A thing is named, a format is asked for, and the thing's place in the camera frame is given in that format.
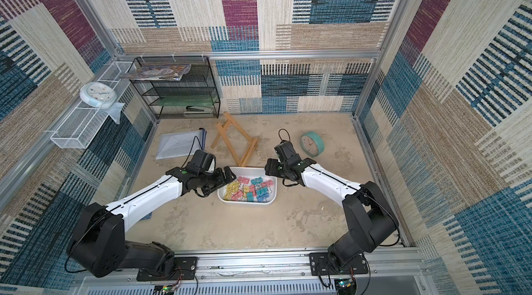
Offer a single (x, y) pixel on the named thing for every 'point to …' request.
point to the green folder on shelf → (188, 100)
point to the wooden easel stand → (253, 141)
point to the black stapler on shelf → (197, 109)
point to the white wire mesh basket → (79, 126)
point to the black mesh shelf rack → (199, 80)
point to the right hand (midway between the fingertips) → (270, 166)
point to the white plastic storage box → (252, 185)
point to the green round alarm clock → (312, 143)
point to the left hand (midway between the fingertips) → (229, 179)
